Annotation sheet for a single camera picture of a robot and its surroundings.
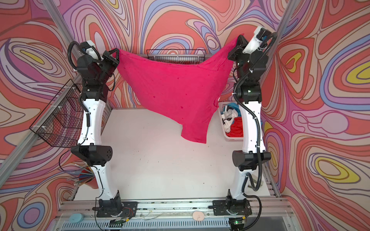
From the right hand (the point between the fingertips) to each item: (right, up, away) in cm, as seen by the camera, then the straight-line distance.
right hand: (238, 38), depth 57 cm
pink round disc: (-15, -81, +13) cm, 83 cm away
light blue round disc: (-76, -82, +13) cm, 112 cm away
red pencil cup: (-76, -64, +20) cm, 101 cm away
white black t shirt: (+11, -28, +49) cm, 58 cm away
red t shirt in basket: (+13, -39, +39) cm, 57 cm away
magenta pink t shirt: (-20, -17, +23) cm, 35 cm away
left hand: (-51, 0, +7) cm, 52 cm away
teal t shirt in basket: (+17, -22, +51) cm, 58 cm away
